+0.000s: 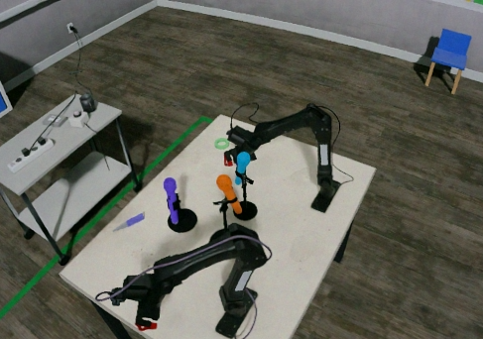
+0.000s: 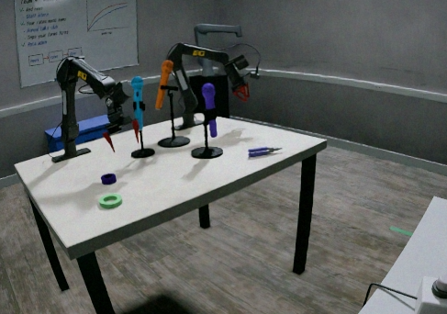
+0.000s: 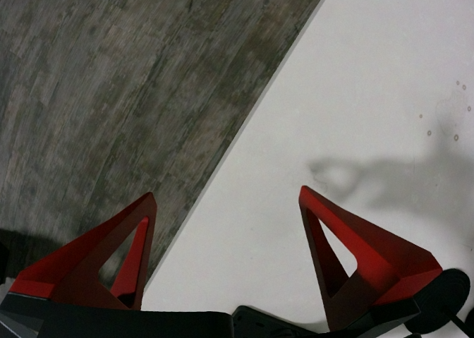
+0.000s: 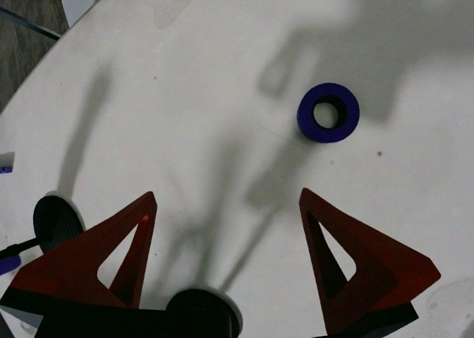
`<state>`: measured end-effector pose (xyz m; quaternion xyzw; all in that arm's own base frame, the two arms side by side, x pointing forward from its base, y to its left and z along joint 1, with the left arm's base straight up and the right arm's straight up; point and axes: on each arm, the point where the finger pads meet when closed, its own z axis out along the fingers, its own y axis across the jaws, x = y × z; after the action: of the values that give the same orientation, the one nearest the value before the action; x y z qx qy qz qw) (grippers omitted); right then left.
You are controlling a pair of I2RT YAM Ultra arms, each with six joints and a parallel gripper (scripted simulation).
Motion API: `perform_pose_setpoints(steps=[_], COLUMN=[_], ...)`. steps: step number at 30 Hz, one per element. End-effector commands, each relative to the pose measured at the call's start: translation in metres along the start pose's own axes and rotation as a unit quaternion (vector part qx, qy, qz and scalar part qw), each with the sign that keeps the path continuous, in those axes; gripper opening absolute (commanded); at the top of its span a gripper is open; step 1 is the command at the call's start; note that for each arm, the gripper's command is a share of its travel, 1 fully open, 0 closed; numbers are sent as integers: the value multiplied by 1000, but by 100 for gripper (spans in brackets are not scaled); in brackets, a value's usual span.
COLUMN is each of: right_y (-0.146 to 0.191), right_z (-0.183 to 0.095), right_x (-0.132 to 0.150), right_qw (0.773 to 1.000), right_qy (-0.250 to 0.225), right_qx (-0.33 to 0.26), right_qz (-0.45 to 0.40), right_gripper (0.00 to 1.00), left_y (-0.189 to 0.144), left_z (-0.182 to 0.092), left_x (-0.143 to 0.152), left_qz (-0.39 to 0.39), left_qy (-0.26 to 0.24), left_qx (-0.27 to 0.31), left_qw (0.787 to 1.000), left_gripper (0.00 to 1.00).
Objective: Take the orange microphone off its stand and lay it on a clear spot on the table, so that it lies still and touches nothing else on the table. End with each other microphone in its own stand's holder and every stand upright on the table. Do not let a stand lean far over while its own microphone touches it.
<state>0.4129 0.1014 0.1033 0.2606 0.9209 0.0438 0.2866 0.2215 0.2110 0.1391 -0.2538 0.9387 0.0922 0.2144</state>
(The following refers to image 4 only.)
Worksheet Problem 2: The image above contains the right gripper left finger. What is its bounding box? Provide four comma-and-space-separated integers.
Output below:
8, 191, 157, 309

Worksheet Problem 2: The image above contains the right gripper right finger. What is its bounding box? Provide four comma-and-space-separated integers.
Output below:
299, 188, 442, 335

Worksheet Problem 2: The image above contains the purple microphone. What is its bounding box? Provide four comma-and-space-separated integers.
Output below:
0, 254, 22, 276

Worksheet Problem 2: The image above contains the dark blue ring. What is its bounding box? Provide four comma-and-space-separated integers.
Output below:
297, 83, 360, 143

